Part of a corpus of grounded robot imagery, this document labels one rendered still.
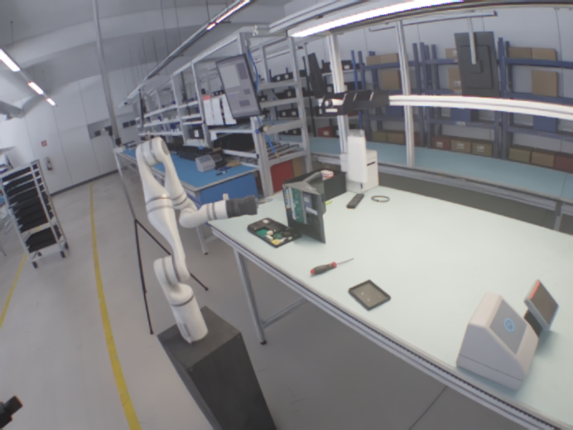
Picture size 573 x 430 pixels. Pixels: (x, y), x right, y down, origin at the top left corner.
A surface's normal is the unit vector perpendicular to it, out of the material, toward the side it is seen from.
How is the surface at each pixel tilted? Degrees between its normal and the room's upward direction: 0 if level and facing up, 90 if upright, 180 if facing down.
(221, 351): 90
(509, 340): 30
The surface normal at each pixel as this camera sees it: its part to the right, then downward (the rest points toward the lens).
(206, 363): 0.71, 0.18
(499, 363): -0.75, 0.36
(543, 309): 0.16, -0.64
